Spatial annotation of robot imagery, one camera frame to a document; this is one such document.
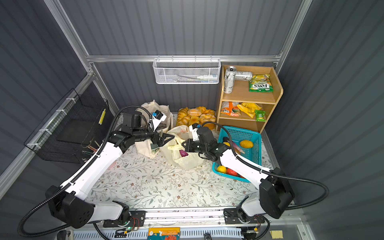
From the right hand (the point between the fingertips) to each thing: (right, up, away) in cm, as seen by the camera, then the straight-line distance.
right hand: (182, 146), depth 78 cm
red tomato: (+26, -15, +4) cm, 30 cm away
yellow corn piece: (+40, -1, +18) cm, 44 cm away
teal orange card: (-8, -40, -9) cm, 42 cm away
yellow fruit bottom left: (+22, -14, +6) cm, 27 cm away
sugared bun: (+6, +22, +33) cm, 40 cm away
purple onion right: (-1, -6, +13) cm, 14 cm away
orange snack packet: (+30, +22, +18) cm, 41 cm away
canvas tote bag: (-24, -3, +15) cm, 29 cm away
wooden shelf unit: (+39, +31, +9) cm, 50 cm away
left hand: (-7, +9, -4) cm, 12 cm away
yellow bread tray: (+14, +24, +41) cm, 49 cm away
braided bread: (-2, +18, +35) cm, 39 cm away
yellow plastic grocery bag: (-7, -3, +3) cm, 8 cm away
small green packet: (+48, +17, +15) cm, 53 cm away
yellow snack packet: (+42, +23, +18) cm, 51 cm away
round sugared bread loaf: (+16, +17, +30) cm, 38 cm away
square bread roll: (+6, +16, +32) cm, 36 cm away
